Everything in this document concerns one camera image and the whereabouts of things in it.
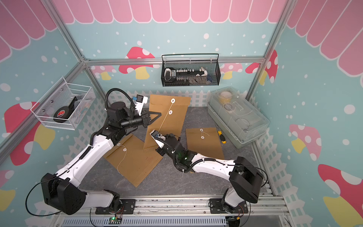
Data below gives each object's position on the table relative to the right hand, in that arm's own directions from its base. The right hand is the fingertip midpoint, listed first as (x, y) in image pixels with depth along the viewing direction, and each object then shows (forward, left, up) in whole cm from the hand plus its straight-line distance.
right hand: (156, 137), depth 76 cm
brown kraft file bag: (+9, -10, +11) cm, 17 cm away
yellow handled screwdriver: (+13, -41, -21) cm, 48 cm away
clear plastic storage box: (+16, -47, -3) cm, 49 cm away
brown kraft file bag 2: (+12, -30, -24) cm, 40 cm away
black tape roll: (+6, +45, +14) cm, 48 cm away
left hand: (+5, -3, +12) cm, 13 cm away
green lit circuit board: (-35, +23, -25) cm, 49 cm away
